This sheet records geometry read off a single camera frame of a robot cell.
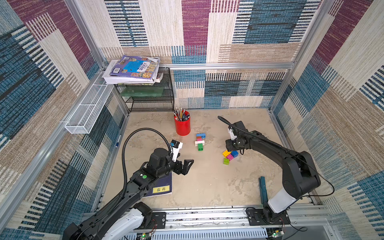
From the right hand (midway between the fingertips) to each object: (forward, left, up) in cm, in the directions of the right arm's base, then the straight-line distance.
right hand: (233, 147), depth 92 cm
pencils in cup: (+20, +33, +7) cm, 39 cm away
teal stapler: (-23, -12, -4) cm, 27 cm away
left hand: (-12, +27, +11) cm, 32 cm away
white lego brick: (+7, +22, -3) cm, 23 cm away
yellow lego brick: (-2, +4, -4) cm, 6 cm away
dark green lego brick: (+4, +20, -5) cm, 21 cm away
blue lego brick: (-3, -1, -3) cm, 4 cm away
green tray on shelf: (+31, +57, +19) cm, 67 cm away
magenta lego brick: (-4, +2, -5) cm, 7 cm away
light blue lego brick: (+14, +19, -5) cm, 24 cm away
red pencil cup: (+15, +31, 0) cm, 35 cm away
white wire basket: (-1, +74, +28) cm, 80 cm away
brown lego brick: (+12, +21, -6) cm, 25 cm away
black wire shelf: (+35, +50, +11) cm, 62 cm away
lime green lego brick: (-7, +5, -5) cm, 10 cm away
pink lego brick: (+10, +20, -5) cm, 23 cm away
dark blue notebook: (-21, +42, -4) cm, 47 cm away
